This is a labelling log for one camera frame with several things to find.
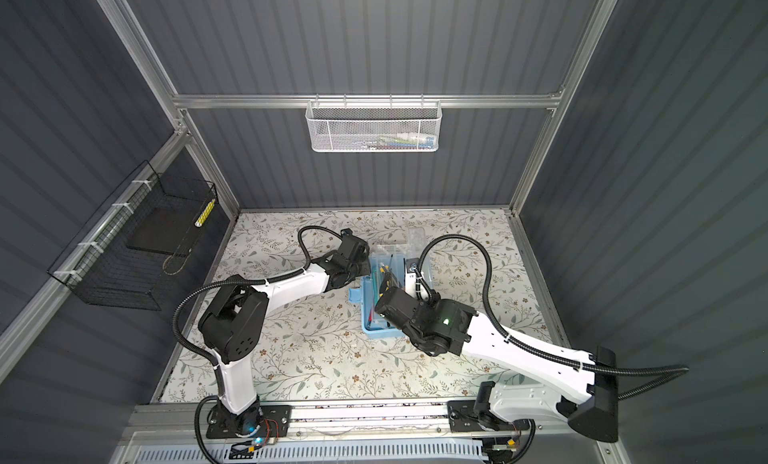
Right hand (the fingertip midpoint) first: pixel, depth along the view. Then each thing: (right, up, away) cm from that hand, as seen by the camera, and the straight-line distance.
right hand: (412, 298), depth 73 cm
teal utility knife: (-10, +1, +11) cm, 15 cm away
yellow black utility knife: (-5, +4, +14) cm, 15 cm away
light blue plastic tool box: (-6, +3, +14) cm, 16 cm away
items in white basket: (-2, +46, +21) cm, 50 cm away
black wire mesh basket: (-69, +11, -1) cm, 70 cm away
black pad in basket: (-65, +17, +5) cm, 67 cm away
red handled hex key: (-12, -8, +16) cm, 22 cm away
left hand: (-13, +7, +23) cm, 27 cm away
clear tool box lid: (+2, +14, +14) cm, 20 cm away
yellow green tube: (-57, +22, +10) cm, 62 cm away
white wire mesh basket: (-14, +57, +39) cm, 70 cm away
